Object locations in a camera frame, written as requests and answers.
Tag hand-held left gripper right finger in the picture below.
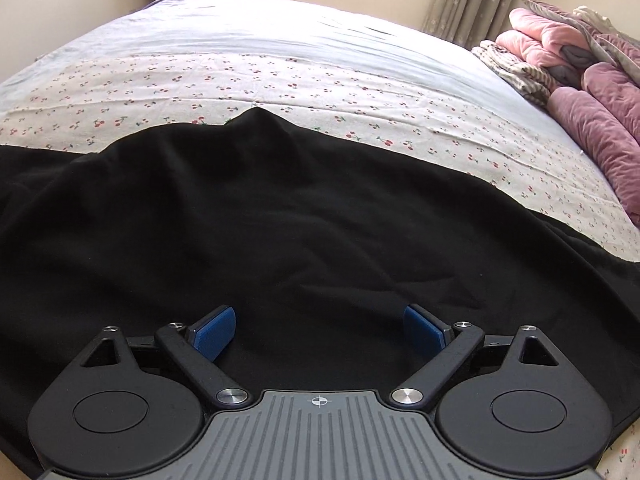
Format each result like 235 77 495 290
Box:
389 304 563 410

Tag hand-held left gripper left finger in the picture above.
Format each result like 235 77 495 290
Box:
75 305 251 410

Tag black pants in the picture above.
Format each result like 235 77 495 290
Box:
0 107 640 480

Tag cherry print bed sheet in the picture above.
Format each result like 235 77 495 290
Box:
0 50 640 480

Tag mauve velvet quilt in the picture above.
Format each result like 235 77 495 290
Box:
546 61 640 227

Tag striped folded blanket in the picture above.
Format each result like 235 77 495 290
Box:
471 40 562 107

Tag light grey bed sheet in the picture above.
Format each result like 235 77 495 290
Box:
0 0 556 116

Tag grey folded cloth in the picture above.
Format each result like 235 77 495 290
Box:
556 45 601 87

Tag pink folded blanket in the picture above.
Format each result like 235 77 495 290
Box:
495 7 592 75

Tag grey patterned curtain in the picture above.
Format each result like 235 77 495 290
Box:
422 0 527 52

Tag mauve quilt with grey lining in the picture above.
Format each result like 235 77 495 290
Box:
517 0 640 78

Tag white crumpled cloth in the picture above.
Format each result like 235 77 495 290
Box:
572 5 615 30

